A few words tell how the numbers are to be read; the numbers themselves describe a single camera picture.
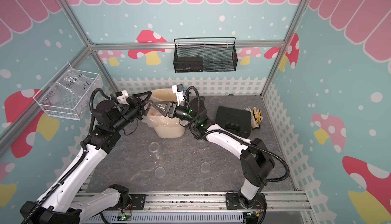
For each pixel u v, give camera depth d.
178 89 0.63
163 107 0.62
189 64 0.90
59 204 0.38
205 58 0.93
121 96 0.63
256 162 0.45
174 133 0.95
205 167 0.85
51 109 0.65
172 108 0.60
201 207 0.74
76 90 0.71
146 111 0.65
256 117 1.05
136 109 0.60
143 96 0.63
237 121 1.05
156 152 0.74
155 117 0.76
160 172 0.83
